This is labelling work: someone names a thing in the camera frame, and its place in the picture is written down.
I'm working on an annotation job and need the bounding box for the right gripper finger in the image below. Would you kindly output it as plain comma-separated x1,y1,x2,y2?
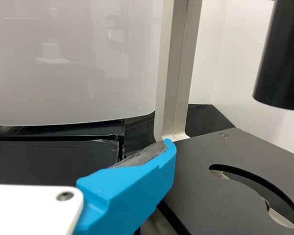
74,138,176,235

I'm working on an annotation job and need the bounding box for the black platform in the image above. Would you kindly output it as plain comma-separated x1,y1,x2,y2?
0,117,159,161

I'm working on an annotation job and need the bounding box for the cream microscope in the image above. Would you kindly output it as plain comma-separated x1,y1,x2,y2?
136,0,294,235

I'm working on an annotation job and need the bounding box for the black tray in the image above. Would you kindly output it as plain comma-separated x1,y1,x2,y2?
0,133,125,187

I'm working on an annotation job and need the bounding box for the white box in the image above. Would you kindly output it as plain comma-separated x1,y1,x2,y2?
0,0,168,127

